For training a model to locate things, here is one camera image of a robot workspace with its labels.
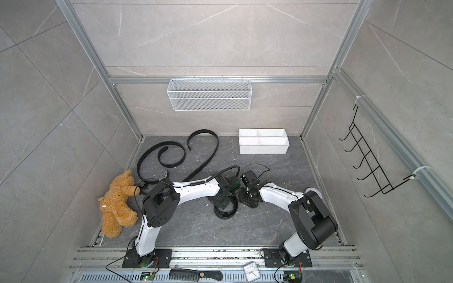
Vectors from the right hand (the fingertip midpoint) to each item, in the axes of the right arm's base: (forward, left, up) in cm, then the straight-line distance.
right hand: (241, 200), depth 90 cm
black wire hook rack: (-4, -48, +31) cm, 57 cm away
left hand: (-1, +10, -1) cm, 10 cm away
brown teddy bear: (-7, +57, +11) cm, 59 cm away
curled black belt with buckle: (+24, +46, 0) cm, 52 cm away
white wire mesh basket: (+52, +17, +29) cm, 62 cm away
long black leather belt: (-6, +11, +8) cm, 15 cm away
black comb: (-31, +26, 0) cm, 40 cm away
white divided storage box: (+38, -16, +4) cm, 42 cm away
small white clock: (-30, -2, +1) cm, 31 cm away
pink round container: (+6, -40, -1) cm, 40 cm away
